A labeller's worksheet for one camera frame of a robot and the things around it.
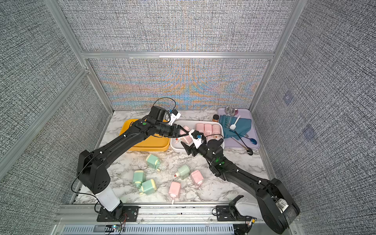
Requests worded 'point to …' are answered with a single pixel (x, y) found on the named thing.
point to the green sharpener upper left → (152, 161)
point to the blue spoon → (252, 140)
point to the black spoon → (249, 151)
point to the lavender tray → (252, 133)
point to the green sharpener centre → (183, 172)
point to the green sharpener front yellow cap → (148, 187)
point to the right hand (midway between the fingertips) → (188, 133)
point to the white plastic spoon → (233, 126)
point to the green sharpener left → (139, 177)
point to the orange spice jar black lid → (216, 117)
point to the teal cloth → (242, 126)
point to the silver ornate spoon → (231, 112)
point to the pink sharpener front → (175, 190)
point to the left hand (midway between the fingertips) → (187, 132)
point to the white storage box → (212, 130)
